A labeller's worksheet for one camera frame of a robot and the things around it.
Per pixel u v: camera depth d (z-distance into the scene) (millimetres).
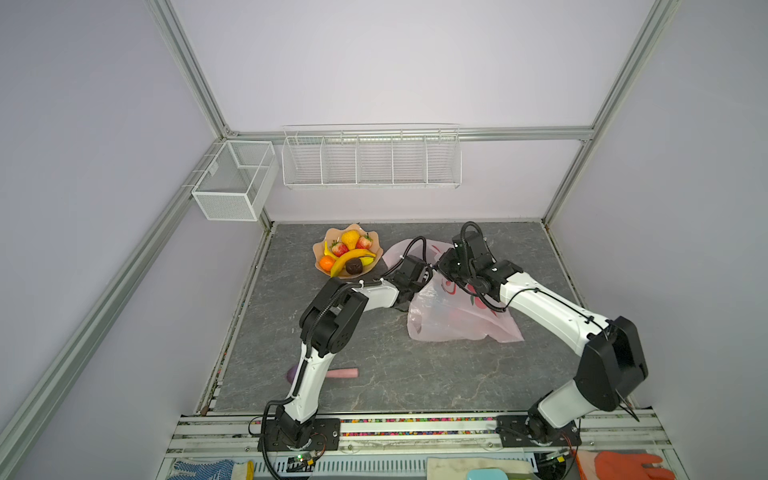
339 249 1076
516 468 694
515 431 734
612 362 424
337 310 607
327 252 1048
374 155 995
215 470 685
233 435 754
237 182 1048
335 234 1115
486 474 697
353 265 1000
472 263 642
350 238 1078
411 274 812
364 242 1074
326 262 997
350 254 1054
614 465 694
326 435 737
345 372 826
